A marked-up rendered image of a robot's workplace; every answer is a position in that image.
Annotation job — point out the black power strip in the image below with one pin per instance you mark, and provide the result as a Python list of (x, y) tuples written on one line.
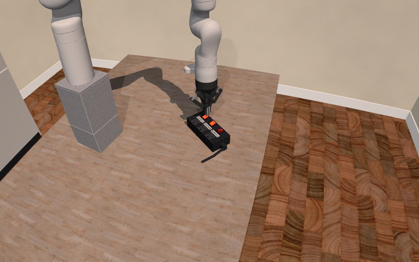
[(209, 132)]

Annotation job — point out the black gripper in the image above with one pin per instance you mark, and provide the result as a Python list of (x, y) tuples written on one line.
[(206, 92)]

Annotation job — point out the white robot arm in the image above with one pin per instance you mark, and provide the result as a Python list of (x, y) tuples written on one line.
[(69, 35)]

